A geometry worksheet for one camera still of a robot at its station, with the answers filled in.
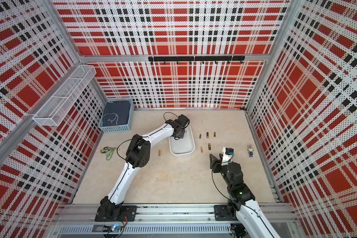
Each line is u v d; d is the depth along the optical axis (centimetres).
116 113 108
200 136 104
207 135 104
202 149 98
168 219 73
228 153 68
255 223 50
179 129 80
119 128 104
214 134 105
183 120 86
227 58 89
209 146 99
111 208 64
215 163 71
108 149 96
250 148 95
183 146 96
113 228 69
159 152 96
